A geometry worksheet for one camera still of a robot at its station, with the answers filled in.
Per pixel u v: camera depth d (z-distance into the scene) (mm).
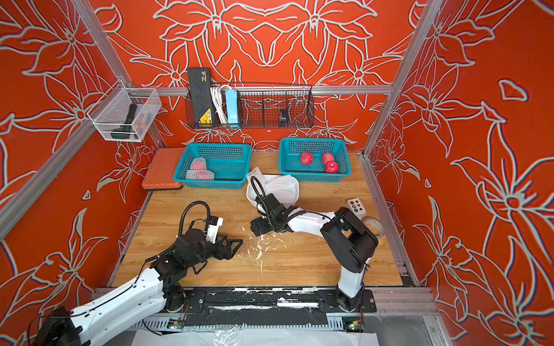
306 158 1089
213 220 712
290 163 1149
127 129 814
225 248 709
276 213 708
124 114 910
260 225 794
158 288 552
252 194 998
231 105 893
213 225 722
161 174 1054
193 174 1005
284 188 948
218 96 854
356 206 944
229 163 1154
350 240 475
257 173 968
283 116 898
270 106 973
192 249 625
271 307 727
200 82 856
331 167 1040
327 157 1102
